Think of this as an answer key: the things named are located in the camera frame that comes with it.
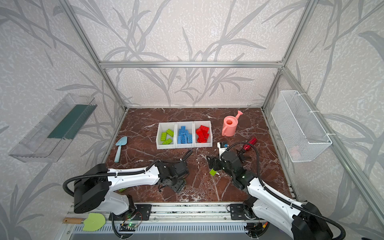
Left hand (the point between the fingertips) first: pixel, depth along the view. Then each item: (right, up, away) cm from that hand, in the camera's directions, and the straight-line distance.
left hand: (179, 180), depth 83 cm
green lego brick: (-10, +25, +20) cm, 33 cm away
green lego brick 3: (-11, +19, +17) cm, 27 cm away
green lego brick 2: (-14, +22, +19) cm, 33 cm away
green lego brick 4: (+19, +3, +4) cm, 20 cm away
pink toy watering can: (+31, +30, +13) cm, 45 cm away
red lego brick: (+15, +27, +20) cm, 37 cm away
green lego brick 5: (-14, +11, -34) cm, 38 cm away
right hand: (+19, +16, 0) cm, 25 cm away
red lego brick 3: (+13, +22, +15) cm, 30 cm away
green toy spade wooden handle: (-39, -15, -12) cm, 44 cm away
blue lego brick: (-2, +24, +19) cm, 31 cm away
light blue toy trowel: (-41, +19, +16) cm, 48 cm away
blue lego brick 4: (+1, +21, +15) cm, 26 cm away
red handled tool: (+47, +20, +16) cm, 53 cm away
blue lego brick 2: (0, +26, +17) cm, 31 cm away
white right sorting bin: (+9, +31, +20) cm, 38 cm away
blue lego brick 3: (+4, +21, +16) cm, 27 cm away
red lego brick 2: (+12, +25, +16) cm, 32 cm away
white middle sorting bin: (+4, +29, +21) cm, 36 cm away
